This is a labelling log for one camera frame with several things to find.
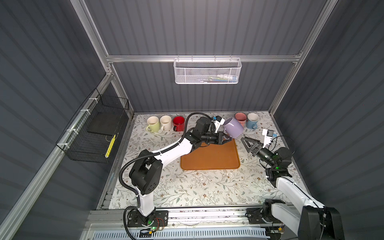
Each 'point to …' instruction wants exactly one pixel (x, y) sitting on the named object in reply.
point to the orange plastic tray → (212, 156)
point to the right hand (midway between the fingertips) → (245, 141)
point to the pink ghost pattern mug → (241, 117)
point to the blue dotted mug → (252, 120)
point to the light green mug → (154, 124)
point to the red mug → (178, 123)
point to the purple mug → (233, 128)
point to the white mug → (166, 122)
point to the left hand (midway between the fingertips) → (232, 139)
